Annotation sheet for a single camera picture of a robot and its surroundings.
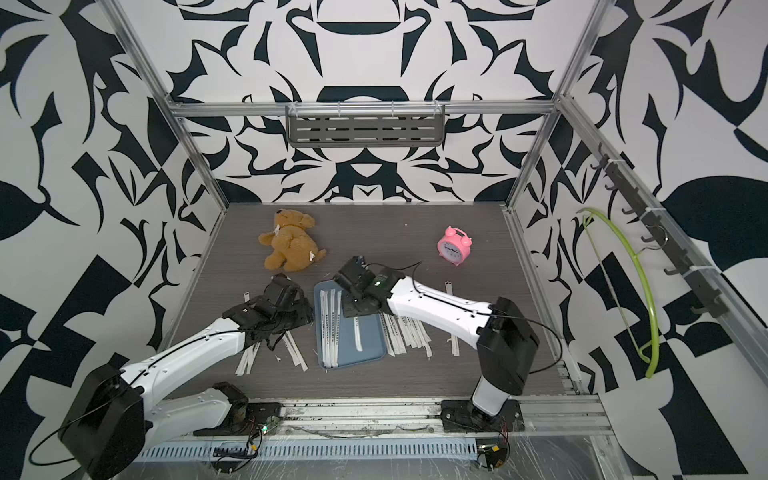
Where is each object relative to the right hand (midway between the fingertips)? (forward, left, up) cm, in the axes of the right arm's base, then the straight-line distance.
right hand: (351, 300), depth 82 cm
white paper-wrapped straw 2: (-3, +6, -12) cm, 14 cm away
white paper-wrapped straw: (-3, +9, -12) cm, 15 cm away
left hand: (+1, +13, -5) cm, 14 cm away
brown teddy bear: (+18, +19, -1) cm, 27 cm away
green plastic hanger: (-17, -61, +12) cm, 64 cm away
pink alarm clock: (+20, -31, -3) cm, 38 cm away
